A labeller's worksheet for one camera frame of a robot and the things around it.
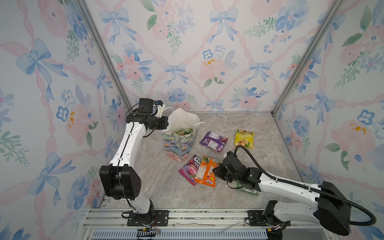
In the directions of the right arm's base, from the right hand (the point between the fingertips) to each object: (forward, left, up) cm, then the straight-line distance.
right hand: (211, 170), depth 81 cm
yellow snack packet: (+25, -24, -5) cm, 35 cm away
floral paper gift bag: (+11, +16, +17) cm, 25 cm away
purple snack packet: (+23, -4, -6) cm, 24 cm away
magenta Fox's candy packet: (+2, +12, -7) cm, 14 cm away
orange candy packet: (-1, +3, -2) cm, 4 cm away
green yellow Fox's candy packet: (+23, +15, +4) cm, 28 cm away
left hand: (+20, +24, +16) cm, 35 cm away
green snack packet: (-8, -20, -7) cm, 23 cm away
